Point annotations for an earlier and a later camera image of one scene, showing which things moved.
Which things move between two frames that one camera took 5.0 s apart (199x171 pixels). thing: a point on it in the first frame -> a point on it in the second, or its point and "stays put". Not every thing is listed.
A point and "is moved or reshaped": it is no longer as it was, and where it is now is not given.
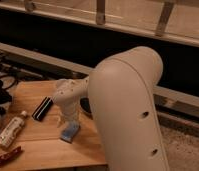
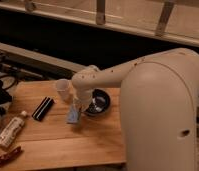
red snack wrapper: x=7 y=156 stays put
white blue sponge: x=69 y=131 is moved or reshaped
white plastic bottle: x=10 y=131 stays put
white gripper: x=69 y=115 -> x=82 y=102
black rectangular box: x=41 y=111 stays put
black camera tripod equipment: x=2 y=92 stays put
